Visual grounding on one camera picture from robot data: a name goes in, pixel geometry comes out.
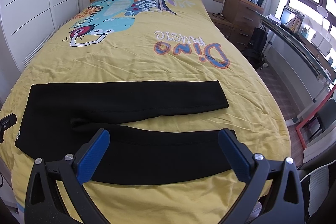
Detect wooden drawer chest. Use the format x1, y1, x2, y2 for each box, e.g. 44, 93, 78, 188
222, 0, 264, 51

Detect black pants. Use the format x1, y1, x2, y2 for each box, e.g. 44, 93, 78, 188
15, 81, 231, 185

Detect glass top desk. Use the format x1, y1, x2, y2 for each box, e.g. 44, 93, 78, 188
261, 15, 336, 88

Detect black hanging bag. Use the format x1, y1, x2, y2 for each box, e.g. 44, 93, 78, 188
248, 24, 268, 52

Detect white mesh chair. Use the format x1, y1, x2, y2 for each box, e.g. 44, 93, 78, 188
299, 162, 335, 223

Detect wooden nightstand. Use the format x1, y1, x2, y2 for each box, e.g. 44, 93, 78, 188
208, 12, 233, 39

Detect yellow dino bedspread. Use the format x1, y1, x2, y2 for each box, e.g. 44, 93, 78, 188
1, 0, 291, 223

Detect black backpack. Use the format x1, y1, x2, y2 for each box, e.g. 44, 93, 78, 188
241, 48, 265, 70

